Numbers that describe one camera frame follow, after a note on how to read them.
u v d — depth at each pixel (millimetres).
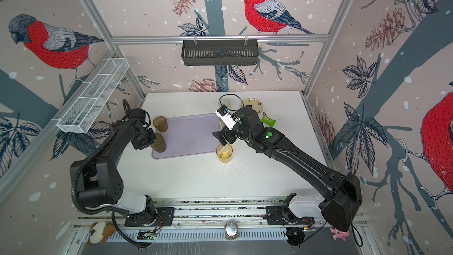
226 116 610
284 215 661
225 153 904
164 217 732
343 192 386
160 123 1027
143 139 729
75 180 393
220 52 1049
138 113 724
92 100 773
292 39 913
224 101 1099
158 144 880
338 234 671
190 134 1072
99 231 685
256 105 1141
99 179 436
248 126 527
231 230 634
